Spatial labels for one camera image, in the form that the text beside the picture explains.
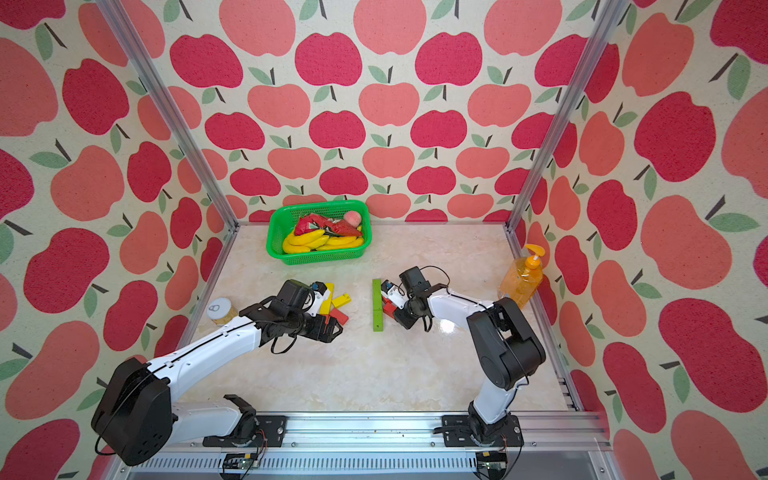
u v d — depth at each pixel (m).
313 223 1.08
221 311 0.91
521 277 0.84
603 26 0.71
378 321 0.93
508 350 0.47
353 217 1.15
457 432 0.73
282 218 1.13
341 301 0.98
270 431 0.74
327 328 0.75
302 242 1.07
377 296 1.00
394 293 0.86
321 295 0.78
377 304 0.97
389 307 0.96
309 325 0.75
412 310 0.80
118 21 0.70
